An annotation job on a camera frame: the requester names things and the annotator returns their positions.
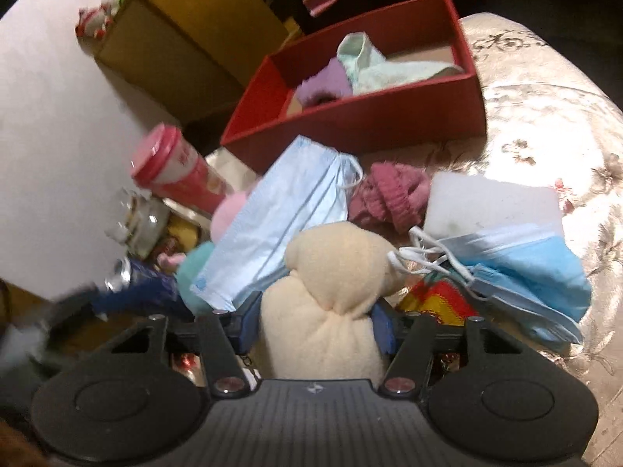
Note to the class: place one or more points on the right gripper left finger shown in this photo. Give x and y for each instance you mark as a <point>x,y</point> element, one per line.
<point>224,336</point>

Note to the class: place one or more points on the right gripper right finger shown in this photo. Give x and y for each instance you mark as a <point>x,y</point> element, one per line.
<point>410,349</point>

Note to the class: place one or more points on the teal pink plush toy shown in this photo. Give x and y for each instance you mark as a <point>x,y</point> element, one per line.
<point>187,267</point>

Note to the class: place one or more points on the cream plush toy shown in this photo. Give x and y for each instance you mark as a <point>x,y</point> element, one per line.
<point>315,321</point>

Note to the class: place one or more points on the light blue face mask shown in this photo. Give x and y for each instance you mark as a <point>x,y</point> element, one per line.
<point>308,185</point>

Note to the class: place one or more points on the white sponge block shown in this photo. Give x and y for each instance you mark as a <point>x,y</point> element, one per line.
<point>461,204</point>

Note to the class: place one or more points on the maroon scrunchie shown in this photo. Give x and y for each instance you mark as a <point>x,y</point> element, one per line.
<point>391,199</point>

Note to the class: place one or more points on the purple fuzzy cloth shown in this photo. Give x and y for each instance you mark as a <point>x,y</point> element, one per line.
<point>330,84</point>

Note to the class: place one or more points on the mint green towel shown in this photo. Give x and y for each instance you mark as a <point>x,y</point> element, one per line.
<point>369,71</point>

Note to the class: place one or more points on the colourful striped sock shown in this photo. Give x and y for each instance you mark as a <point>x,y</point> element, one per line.
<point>441,299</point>

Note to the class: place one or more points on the blue drink can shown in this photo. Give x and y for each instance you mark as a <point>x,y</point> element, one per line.
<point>135,287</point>

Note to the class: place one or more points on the glass jar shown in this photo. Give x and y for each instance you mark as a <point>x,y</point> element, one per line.
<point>136,222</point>

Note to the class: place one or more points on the pink lidded cup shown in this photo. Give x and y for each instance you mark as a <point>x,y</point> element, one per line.
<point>168,166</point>

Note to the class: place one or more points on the red cardboard box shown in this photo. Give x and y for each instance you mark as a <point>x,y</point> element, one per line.
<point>448,108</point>

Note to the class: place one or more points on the wooden desk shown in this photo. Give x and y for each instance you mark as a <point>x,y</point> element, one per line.
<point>193,57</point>

